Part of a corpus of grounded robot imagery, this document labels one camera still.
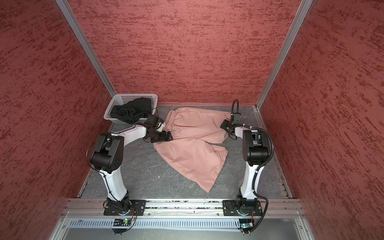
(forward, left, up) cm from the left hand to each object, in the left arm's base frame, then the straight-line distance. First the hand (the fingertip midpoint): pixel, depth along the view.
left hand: (166, 141), depth 98 cm
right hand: (+12, -40, 0) cm, 42 cm away
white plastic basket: (+33, +42, +6) cm, 54 cm away
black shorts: (+14, +22, +15) cm, 30 cm away
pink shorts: (-5, -20, -1) cm, 21 cm away
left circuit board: (-45, +16, -3) cm, 48 cm away
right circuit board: (-44, -45, -2) cm, 63 cm away
